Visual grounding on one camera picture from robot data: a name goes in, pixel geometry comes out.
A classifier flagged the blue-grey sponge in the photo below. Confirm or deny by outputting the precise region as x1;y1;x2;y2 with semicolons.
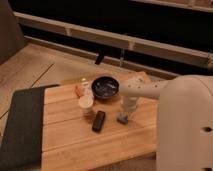
117;113;128;124

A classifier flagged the black remote control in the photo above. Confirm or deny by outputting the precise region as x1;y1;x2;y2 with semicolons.
92;111;105;132

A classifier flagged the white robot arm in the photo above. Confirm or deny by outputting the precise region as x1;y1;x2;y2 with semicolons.
119;75;213;171

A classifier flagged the black bowl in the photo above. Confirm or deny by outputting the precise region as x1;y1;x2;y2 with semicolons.
91;76;119;99

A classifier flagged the white paper cup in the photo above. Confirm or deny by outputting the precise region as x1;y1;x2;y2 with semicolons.
78;96;94;115

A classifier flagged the clear plastic bottle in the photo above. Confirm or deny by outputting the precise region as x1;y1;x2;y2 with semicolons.
81;78;93;97

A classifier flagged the orange snack packet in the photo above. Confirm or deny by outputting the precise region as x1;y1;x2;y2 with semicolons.
75;85;83;98

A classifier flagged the dark grey cloth mat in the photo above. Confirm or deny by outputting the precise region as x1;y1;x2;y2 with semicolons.
0;84;56;171

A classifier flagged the black hanging handle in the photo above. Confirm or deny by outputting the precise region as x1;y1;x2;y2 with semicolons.
95;49;105;65

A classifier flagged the wooden shelf rail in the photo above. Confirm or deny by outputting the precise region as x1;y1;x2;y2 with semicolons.
14;12;213;69

